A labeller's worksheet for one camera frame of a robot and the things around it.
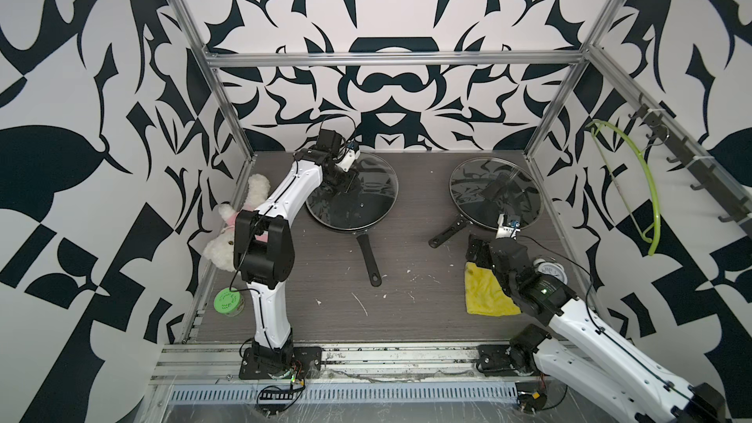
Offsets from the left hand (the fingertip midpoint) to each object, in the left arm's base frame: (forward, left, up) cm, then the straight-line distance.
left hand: (346, 175), depth 93 cm
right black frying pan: (-15, -35, -7) cm, 38 cm away
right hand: (-23, -38, 0) cm, 44 cm away
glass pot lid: (-6, -7, -6) cm, 11 cm away
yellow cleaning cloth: (-34, -38, -13) cm, 53 cm away
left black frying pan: (-22, -6, -7) cm, 24 cm away
